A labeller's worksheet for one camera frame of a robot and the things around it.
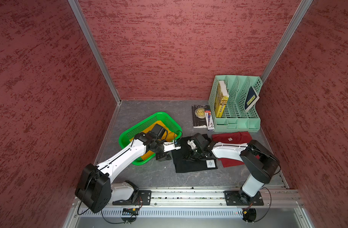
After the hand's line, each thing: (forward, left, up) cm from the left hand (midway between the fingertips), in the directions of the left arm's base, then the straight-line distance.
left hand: (166, 155), depth 80 cm
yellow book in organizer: (+32, -35, +14) cm, 49 cm away
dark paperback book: (+36, -23, -9) cm, 43 cm away
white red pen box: (+29, -30, -6) cm, 42 cm away
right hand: (0, -10, -9) cm, 13 cm away
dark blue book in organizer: (+42, -62, +5) cm, 75 cm away
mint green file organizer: (+46, -49, +1) cm, 67 cm away
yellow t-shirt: (+16, -1, -6) cm, 17 cm away
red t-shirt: (+17, -47, -8) cm, 50 cm away
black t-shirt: (-3, -9, -9) cm, 13 cm away
